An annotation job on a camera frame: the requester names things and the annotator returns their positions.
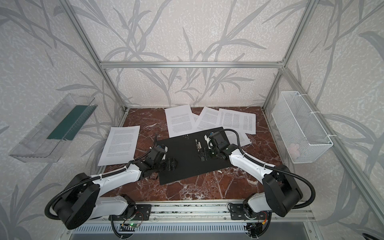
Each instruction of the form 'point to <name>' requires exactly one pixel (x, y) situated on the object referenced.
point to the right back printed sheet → (239, 121)
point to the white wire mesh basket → (304, 137)
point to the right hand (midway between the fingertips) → (204, 149)
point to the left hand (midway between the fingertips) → (175, 160)
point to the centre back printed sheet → (180, 120)
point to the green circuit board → (133, 225)
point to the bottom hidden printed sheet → (232, 138)
